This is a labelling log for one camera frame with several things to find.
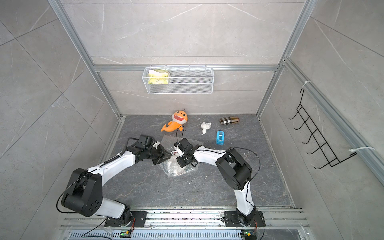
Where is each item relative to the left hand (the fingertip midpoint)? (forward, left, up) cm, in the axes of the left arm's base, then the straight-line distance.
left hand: (173, 153), depth 85 cm
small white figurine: (+28, -21, -9) cm, 36 cm away
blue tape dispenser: (+16, -31, -10) cm, 36 cm away
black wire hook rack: (-18, -67, +22) cm, 73 cm away
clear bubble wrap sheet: (-6, +1, -6) cm, 8 cm away
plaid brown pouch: (+33, -40, -9) cm, 53 cm away
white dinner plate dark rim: (+1, 0, 0) cm, 1 cm away
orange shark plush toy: (+31, -2, -3) cm, 32 cm away
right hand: (0, -4, -11) cm, 12 cm away
